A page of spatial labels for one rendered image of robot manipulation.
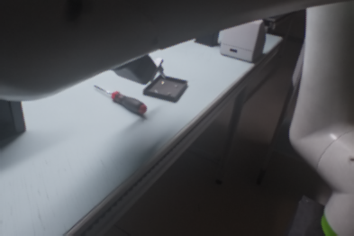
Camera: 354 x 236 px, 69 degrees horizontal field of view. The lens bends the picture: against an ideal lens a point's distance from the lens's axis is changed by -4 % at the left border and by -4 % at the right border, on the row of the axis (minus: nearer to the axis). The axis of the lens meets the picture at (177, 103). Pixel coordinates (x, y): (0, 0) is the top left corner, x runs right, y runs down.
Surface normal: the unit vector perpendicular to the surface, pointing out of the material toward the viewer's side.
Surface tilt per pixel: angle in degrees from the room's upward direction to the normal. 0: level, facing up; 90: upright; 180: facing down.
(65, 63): 111
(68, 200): 0
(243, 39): 90
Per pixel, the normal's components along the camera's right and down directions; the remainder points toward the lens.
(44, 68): 0.44, 0.72
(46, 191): 0.11, -0.88
